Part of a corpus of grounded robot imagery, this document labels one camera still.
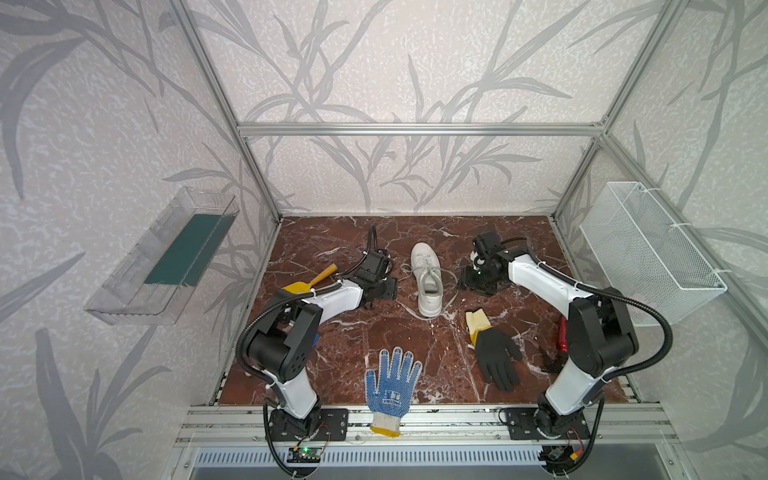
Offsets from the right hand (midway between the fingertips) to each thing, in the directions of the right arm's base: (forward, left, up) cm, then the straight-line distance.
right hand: (462, 279), depth 92 cm
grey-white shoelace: (-8, +5, -8) cm, 12 cm away
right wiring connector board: (-44, -21, -13) cm, 50 cm away
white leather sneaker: (+4, +11, +1) cm, 12 cm away
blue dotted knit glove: (-31, +22, -7) cm, 39 cm away
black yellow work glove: (-20, -9, -8) cm, 23 cm away
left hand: (+2, +22, -2) cm, 22 cm away
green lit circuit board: (-44, +43, -9) cm, 62 cm away
